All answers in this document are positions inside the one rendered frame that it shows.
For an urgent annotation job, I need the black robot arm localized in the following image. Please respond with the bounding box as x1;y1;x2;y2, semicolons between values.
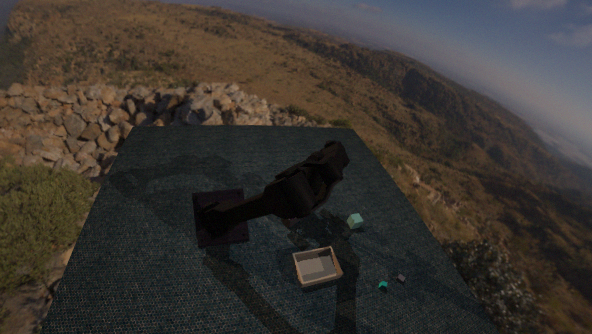
196;140;350;240

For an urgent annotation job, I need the brown shallow tray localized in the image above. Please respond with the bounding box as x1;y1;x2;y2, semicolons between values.
290;246;343;288

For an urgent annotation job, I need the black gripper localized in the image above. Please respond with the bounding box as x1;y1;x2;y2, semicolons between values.
303;168;324;197

